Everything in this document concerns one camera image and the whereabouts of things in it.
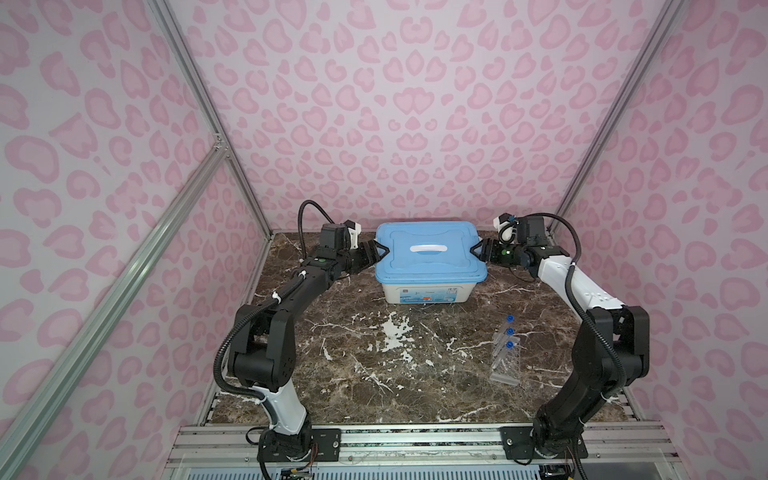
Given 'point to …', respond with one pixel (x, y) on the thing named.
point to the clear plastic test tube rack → (506, 358)
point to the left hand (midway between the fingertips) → (384, 249)
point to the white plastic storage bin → (428, 294)
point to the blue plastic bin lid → (429, 253)
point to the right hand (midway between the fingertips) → (482, 247)
